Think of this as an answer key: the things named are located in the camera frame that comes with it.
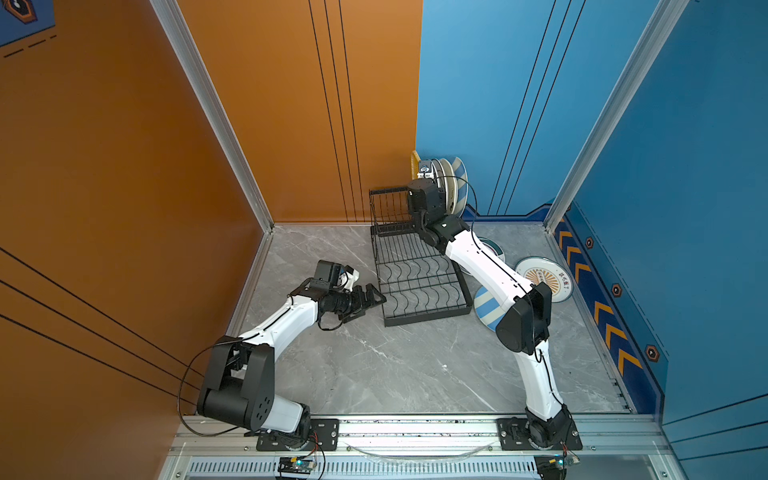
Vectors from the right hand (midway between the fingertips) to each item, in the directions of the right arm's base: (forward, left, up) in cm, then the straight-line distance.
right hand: (426, 187), depth 85 cm
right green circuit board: (-61, -30, -34) cm, 76 cm away
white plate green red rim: (+5, -28, -32) cm, 43 cm away
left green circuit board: (-62, +33, -34) cm, 78 cm away
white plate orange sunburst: (-5, -42, -33) cm, 53 cm away
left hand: (-25, +15, -22) cm, 36 cm away
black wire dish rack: (-10, +2, -32) cm, 33 cm away
